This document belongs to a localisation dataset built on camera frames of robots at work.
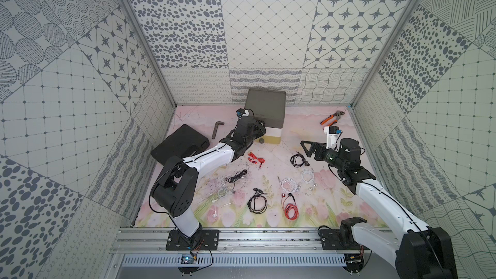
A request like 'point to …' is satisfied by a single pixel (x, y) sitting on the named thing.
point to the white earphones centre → (289, 185)
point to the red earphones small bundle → (260, 159)
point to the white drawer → (273, 132)
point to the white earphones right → (308, 176)
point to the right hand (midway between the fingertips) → (308, 145)
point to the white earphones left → (222, 193)
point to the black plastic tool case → (184, 142)
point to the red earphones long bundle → (289, 206)
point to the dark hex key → (217, 124)
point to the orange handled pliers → (338, 113)
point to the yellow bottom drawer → (270, 139)
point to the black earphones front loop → (258, 203)
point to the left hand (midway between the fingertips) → (263, 120)
